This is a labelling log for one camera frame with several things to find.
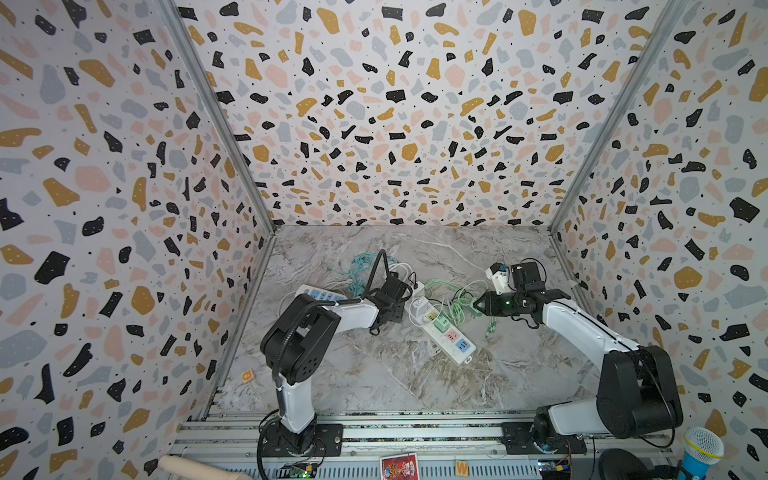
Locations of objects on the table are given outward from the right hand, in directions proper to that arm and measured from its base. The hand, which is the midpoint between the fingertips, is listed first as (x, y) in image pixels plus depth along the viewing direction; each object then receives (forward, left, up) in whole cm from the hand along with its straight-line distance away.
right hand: (480, 303), depth 89 cm
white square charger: (+6, +18, -1) cm, 19 cm away
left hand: (+3, +25, -8) cm, 26 cm away
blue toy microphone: (-38, -30, +16) cm, 51 cm away
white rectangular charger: (0, +14, -7) cm, 16 cm away
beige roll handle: (-41, +73, -7) cm, 84 cm away
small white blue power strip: (+5, +51, -4) cm, 51 cm away
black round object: (-38, -28, -8) cm, 48 cm away
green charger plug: (-5, +11, -3) cm, 13 cm away
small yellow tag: (-40, +8, -9) cm, 41 cm away
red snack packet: (-40, +22, -7) cm, 46 cm away
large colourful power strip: (-8, +8, -8) cm, 14 cm away
